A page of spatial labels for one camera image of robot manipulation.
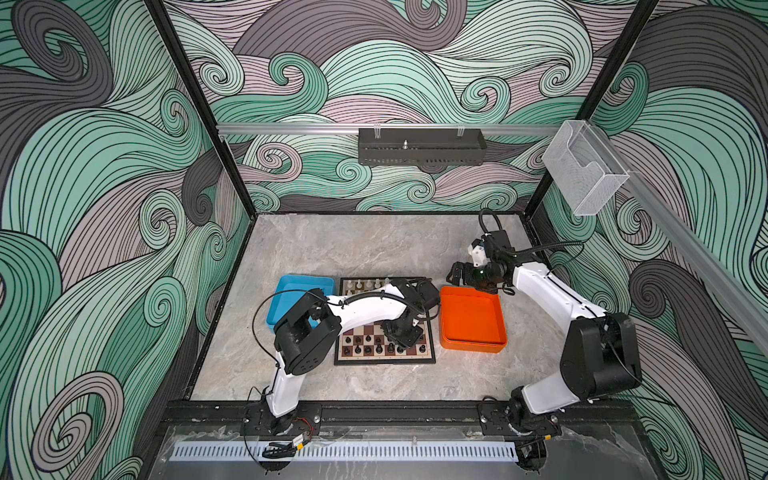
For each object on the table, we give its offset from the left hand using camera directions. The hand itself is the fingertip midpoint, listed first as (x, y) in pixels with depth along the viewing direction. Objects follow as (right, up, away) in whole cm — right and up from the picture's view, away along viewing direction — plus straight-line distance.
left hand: (404, 342), depth 83 cm
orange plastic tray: (+21, +4, +7) cm, 23 cm away
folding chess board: (-10, -1, 0) cm, 10 cm away
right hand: (+18, +17, +5) cm, 25 cm away
